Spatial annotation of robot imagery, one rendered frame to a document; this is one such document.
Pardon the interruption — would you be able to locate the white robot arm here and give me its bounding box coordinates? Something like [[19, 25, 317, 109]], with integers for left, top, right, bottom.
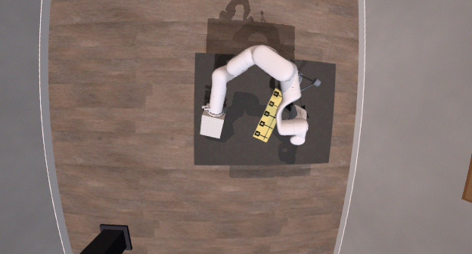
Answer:
[[202, 45, 308, 145]]

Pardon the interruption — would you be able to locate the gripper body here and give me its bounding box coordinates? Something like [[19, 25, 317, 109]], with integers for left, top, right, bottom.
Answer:
[[288, 104, 307, 119]]

